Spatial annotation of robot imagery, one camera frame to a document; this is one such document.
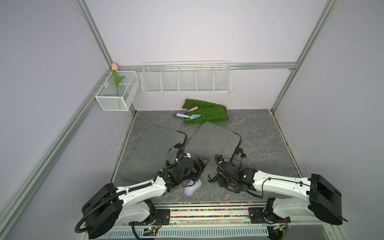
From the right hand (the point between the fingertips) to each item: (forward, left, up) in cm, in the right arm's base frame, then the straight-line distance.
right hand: (218, 175), depth 83 cm
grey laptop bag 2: (+25, +3, -3) cm, 26 cm away
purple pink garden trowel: (+53, +23, -4) cm, 57 cm away
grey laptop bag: (+18, +38, -2) cm, 42 cm away
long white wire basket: (+58, +18, +25) cm, 66 cm away
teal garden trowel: (+47, +16, -3) cm, 49 cm away
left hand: (+2, +5, +8) cm, 10 cm away
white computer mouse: (-7, +16, -4) cm, 18 cm away
